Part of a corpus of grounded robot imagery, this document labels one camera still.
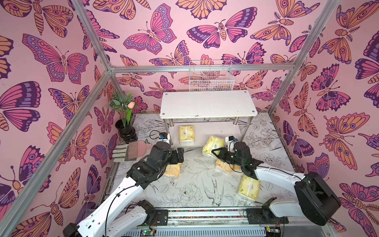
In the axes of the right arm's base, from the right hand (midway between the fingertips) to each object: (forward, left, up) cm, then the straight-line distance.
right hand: (209, 153), depth 82 cm
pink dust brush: (+7, +51, -12) cm, 53 cm away
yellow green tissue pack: (+15, +14, -3) cm, 20 cm away
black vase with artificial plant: (+22, +50, +17) cm, 57 cm away
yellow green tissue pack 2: (+6, -2, +1) cm, 7 cm away
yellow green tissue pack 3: (-15, -22, -10) cm, 28 cm away
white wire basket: (+45, -1, +21) cm, 49 cm away
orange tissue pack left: (-7, +21, -9) cm, 24 cm away
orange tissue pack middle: (-2, -9, -12) cm, 15 cm away
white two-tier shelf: (+12, -5, +20) cm, 23 cm away
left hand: (-3, +17, +9) cm, 19 cm away
